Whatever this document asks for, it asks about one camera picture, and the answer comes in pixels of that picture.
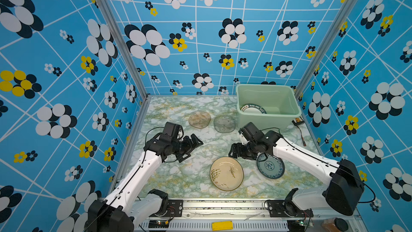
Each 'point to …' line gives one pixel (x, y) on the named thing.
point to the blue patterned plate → (271, 166)
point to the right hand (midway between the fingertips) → (236, 155)
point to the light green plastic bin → (269, 106)
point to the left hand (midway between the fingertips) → (200, 146)
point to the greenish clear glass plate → (225, 123)
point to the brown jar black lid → (333, 224)
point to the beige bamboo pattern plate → (226, 173)
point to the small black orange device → (298, 121)
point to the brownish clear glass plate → (199, 120)
